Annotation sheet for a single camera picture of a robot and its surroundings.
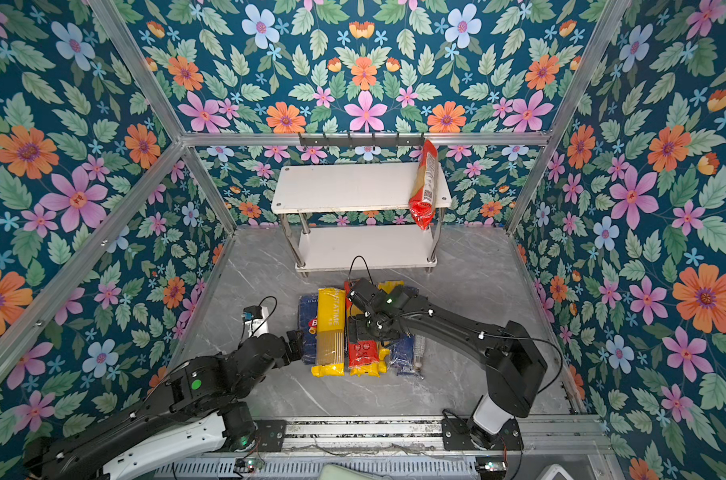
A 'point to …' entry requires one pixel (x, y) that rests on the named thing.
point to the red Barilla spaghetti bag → (362, 356)
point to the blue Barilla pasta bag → (308, 322)
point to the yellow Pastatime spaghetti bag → (330, 333)
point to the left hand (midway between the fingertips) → (297, 336)
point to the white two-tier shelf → (356, 216)
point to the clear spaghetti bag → (419, 349)
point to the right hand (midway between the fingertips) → (362, 334)
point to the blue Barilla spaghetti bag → (403, 357)
